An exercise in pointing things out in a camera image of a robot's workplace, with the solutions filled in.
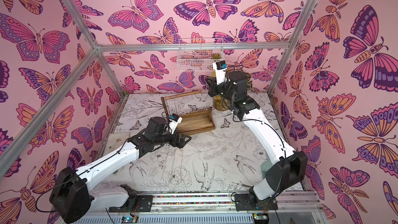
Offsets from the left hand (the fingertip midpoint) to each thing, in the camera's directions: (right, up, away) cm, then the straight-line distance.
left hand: (186, 134), depth 80 cm
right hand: (+11, +28, -9) cm, 31 cm away
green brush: (+43, -19, +5) cm, 47 cm away
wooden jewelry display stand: (+2, +4, +25) cm, 25 cm away
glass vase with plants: (+18, +19, +23) cm, 35 cm away
